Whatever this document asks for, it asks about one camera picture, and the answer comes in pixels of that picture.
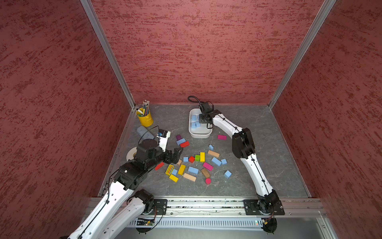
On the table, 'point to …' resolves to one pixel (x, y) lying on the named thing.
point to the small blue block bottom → (174, 172)
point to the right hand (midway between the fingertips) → (205, 119)
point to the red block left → (159, 166)
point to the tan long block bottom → (189, 177)
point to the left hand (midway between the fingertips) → (173, 149)
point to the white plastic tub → (197, 130)
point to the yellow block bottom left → (174, 178)
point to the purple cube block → (178, 137)
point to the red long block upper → (184, 144)
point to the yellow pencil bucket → (145, 117)
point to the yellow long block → (181, 170)
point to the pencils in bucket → (145, 108)
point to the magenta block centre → (208, 166)
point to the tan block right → (213, 153)
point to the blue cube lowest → (228, 174)
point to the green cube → (197, 158)
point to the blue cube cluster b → (197, 124)
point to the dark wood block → (206, 173)
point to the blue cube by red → (185, 159)
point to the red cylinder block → (208, 180)
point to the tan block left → (179, 163)
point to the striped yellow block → (169, 170)
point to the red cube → (191, 159)
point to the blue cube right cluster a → (224, 161)
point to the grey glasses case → (141, 130)
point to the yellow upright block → (202, 157)
